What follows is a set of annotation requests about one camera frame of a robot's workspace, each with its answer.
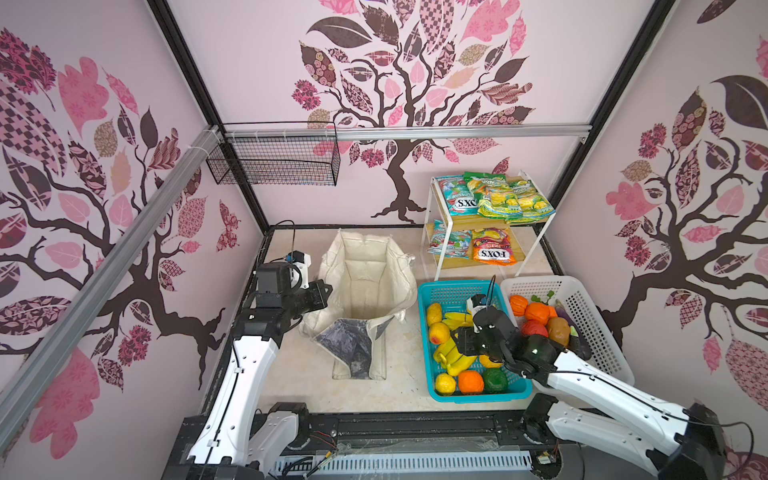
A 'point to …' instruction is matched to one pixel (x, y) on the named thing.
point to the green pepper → (495, 381)
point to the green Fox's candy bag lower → (458, 244)
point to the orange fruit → (470, 382)
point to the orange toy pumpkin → (538, 312)
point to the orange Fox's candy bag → (493, 245)
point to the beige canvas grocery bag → (374, 281)
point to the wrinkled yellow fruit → (434, 313)
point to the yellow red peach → (439, 333)
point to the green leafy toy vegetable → (549, 294)
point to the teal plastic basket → (452, 295)
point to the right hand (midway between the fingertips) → (458, 330)
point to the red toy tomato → (534, 328)
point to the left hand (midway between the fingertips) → (332, 293)
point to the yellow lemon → (445, 384)
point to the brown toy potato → (559, 330)
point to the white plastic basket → (604, 354)
